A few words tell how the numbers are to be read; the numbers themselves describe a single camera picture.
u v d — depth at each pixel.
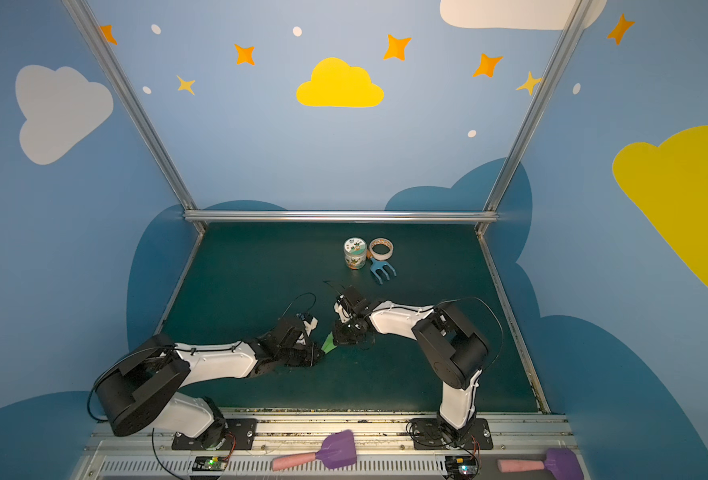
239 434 0.75
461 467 0.71
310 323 0.84
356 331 0.70
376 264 1.10
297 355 0.76
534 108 0.86
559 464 0.70
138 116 0.87
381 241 1.15
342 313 0.83
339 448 0.72
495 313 1.00
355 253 1.04
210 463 0.72
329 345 0.90
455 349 0.49
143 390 0.44
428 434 0.76
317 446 0.74
